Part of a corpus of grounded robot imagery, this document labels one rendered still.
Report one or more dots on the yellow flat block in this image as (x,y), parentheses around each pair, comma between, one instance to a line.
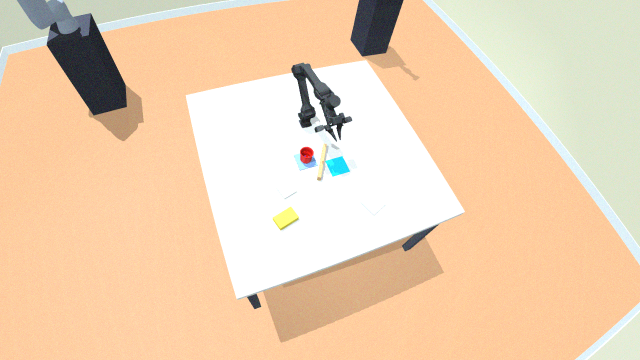
(285,218)

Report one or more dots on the red plastic cup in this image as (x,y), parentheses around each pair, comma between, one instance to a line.
(308,152)

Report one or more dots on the tan flat bar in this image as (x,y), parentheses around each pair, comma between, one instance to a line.
(321,162)

